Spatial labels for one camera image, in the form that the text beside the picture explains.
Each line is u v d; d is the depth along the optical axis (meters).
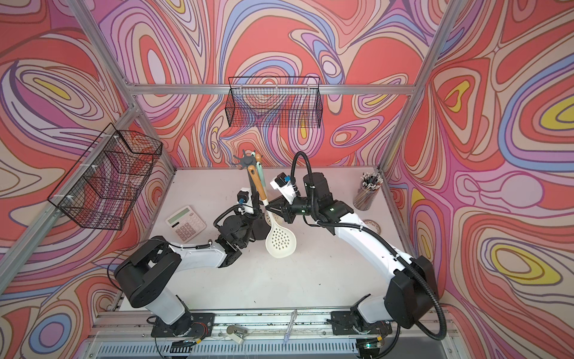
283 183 0.63
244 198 0.68
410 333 0.71
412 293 0.40
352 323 0.66
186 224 0.96
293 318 0.75
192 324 0.72
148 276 0.45
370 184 0.91
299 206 0.65
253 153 0.70
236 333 0.71
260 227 0.88
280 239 0.77
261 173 0.68
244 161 0.67
